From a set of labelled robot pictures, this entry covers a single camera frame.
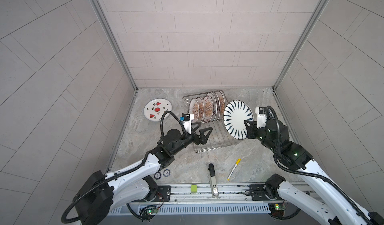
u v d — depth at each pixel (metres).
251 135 0.61
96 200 0.39
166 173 0.77
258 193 0.71
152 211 0.65
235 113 0.74
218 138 0.89
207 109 0.94
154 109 1.03
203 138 0.63
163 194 0.71
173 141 0.54
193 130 0.63
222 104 0.85
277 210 0.68
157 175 0.77
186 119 0.62
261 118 0.61
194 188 0.74
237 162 0.81
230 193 0.72
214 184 0.71
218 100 0.85
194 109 0.94
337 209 0.41
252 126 0.59
